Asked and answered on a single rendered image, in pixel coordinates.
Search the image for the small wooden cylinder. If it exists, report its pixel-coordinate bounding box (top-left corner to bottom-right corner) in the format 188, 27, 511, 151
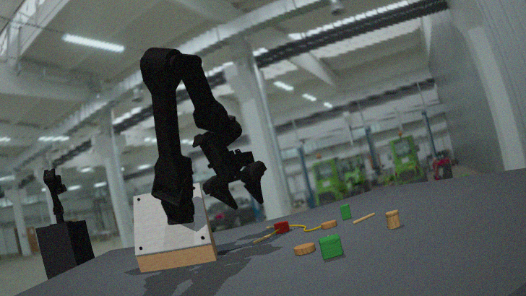
385, 210, 400, 229

